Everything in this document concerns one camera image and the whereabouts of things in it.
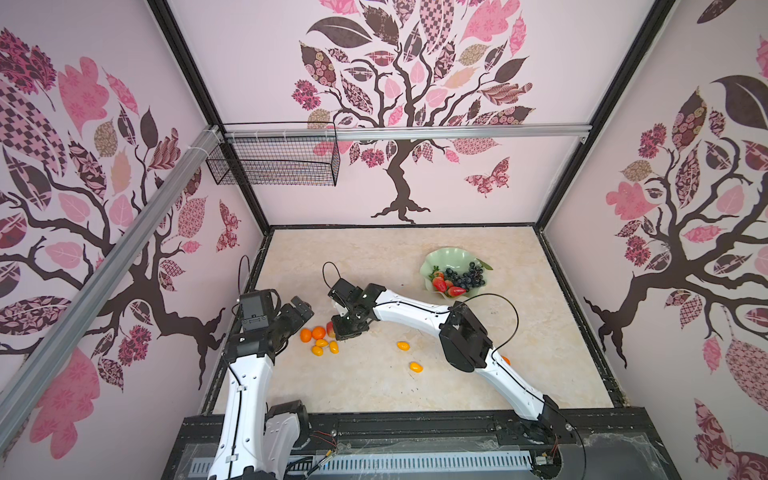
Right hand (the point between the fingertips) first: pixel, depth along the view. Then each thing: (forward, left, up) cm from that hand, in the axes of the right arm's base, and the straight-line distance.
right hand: (335, 333), depth 88 cm
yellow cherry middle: (-2, +4, -2) cm, 5 cm away
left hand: (-1, +7, +12) cm, 14 cm away
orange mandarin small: (-1, +9, 0) cm, 9 cm away
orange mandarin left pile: (0, +5, 0) cm, 5 cm away
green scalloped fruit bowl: (+28, -40, 0) cm, 49 cm away
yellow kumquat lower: (-10, -24, -2) cm, 26 cm away
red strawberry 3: (+17, -37, 0) cm, 41 cm away
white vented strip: (-33, -7, -3) cm, 34 cm away
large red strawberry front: (+13, -38, +2) cm, 41 cm away
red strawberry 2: (+20, -34, +1) cm, 39 cm away
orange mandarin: (-8, -51, -2) cm, 52 cm away
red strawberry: (+16, -33, +1) cm, 37 cm away
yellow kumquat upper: (-4, -21, -2) cm, 22 cm away
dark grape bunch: (+16, -43, +5) cm, 46 cm away
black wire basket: (+48, +19, +32) cm, 60 cm away
